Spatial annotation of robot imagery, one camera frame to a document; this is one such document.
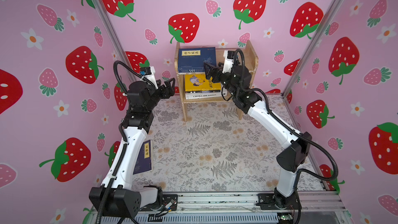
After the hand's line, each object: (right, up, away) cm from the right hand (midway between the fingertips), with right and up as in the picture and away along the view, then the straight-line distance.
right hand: (211, 62), depth 69 cm
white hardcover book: (-4, -13, +20) cm, 24 cm away
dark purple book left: (-37, -51, +17) cm, 65 cm away
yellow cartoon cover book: (-6, -6, +21) cm, 23 cm away
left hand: (-19, -8, -1) cm, 21 cm away
